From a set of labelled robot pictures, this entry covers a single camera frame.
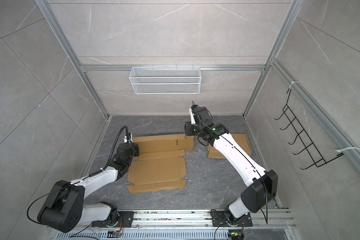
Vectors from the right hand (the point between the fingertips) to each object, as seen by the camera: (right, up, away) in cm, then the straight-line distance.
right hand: (186, 125), depth 79 cm
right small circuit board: (+23, -52, -9) cm, 58 cm away
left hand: (-33, -8, +10) cm, 35 cm away
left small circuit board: (-34, -52, -9) cm, 63 cm away
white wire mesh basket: (-14, +31, +21) cm, 41 cm away
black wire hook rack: (+52, -14, -21) cm, 58 cm away
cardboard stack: (-15, -25, +13) cm, 32 cm away
